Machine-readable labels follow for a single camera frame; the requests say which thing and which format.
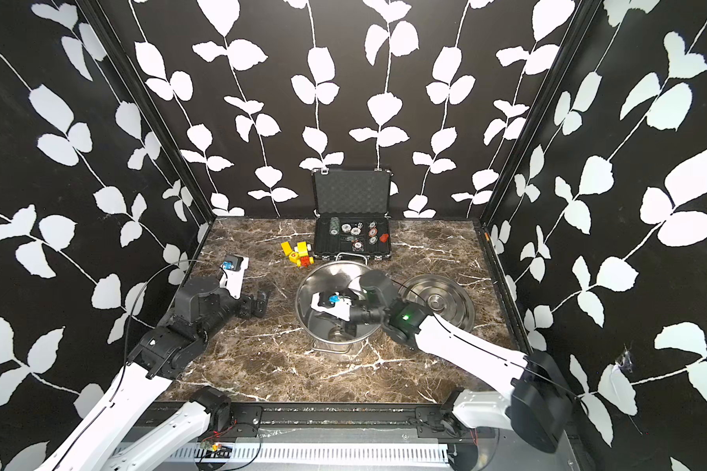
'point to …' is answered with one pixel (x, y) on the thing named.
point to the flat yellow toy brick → (287, 247)
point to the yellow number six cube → (294, 256)
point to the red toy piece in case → (384, 237)
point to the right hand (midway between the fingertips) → (318, 307)
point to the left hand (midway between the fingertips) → (255, 278)
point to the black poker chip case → (352, 212)
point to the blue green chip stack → (334, 226)
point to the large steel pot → (326, 330)
